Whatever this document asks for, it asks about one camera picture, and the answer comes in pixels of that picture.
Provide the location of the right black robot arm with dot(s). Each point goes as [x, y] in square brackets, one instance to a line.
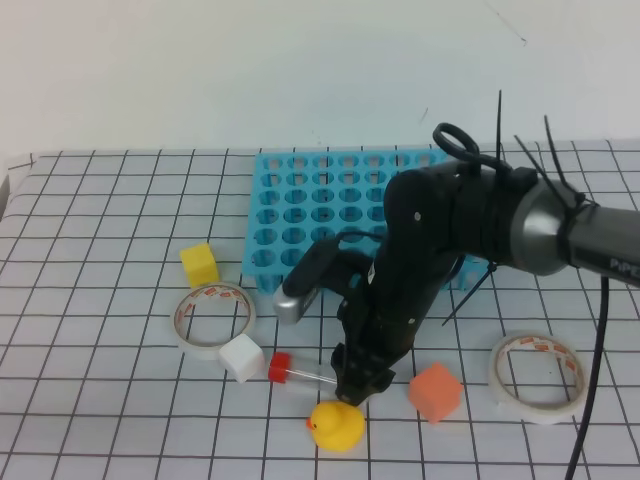
[436, 215]

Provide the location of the orange foam cube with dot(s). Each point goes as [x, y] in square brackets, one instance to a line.
[435, 393]

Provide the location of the yellow rubber duck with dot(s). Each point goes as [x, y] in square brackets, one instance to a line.
[336, 426]

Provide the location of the yellow foam cube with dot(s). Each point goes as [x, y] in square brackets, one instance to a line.
[199, 265]

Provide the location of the red-capped clear test tube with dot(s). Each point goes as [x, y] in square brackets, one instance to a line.
[300, 374]

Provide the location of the blue test tube rack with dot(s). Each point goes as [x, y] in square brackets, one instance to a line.
[302, 197]

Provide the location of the white tape roll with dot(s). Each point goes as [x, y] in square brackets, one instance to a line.
[224, 290]
[532, 412]

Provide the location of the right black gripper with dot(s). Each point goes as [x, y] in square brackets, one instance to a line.
[380, 319]

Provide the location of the white tape roll left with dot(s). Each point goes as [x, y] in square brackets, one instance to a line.
[224, 290]

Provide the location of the white foam cube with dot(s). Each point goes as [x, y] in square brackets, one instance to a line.
[242, 358]

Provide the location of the white tape roll right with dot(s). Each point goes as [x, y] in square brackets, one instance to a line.
[532, 412]

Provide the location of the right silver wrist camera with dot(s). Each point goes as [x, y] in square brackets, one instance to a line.
[321, 267]

